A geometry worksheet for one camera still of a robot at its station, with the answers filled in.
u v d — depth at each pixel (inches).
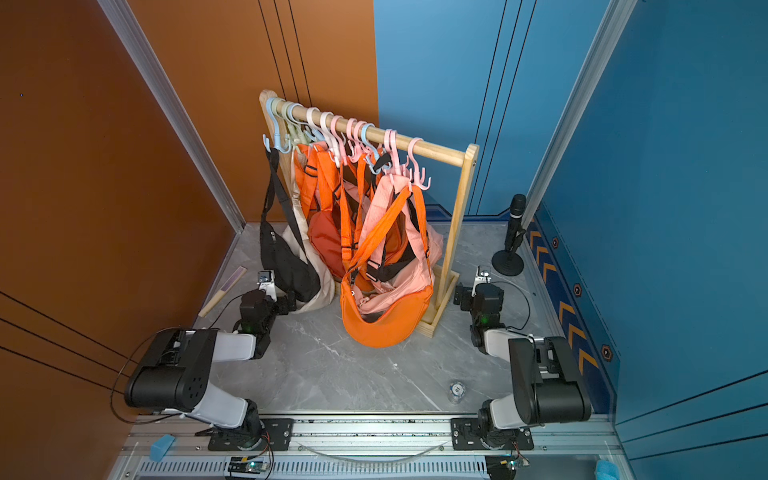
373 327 31.6
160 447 28.0
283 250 35.8
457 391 29.5
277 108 27.2
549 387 17.0
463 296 33.5
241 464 28.1
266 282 31.8
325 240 34.2
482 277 31.8
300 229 31.1
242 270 41.4
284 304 33.4
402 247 34.4
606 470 26.4
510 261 41.6
